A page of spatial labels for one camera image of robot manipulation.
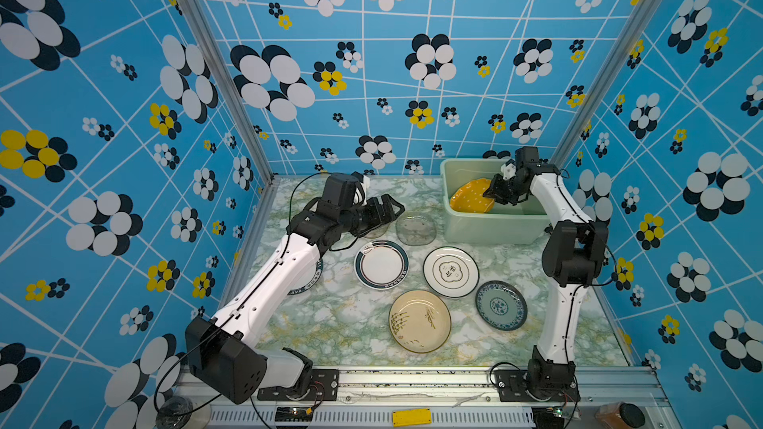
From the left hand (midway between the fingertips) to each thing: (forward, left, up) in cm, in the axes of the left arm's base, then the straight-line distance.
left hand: (398, 210), depth 73 cm
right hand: (+21, -32, -16) cm, 42 cm away
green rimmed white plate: (0, +5, -28) cm, 28 cm away
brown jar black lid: (-40, -47, -20) cm, 65 cm away
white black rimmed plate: (-2, -17, -29) cm, 33 cm away
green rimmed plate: (-5, +28, -28) cm, 40 cm away
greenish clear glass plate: (+15, -7, -28) cm, 33 cm away
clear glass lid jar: (-40, +47, -18) cm, 65 cm away
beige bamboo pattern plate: (-17, -6, -30) cm, 35 cm away
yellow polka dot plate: (+24, -26, -21) cm, 41 cm away
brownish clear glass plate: (+12, +7, -27) cm, 31 cm away
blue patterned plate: (-13, -31, -29) cm, 44 cm away
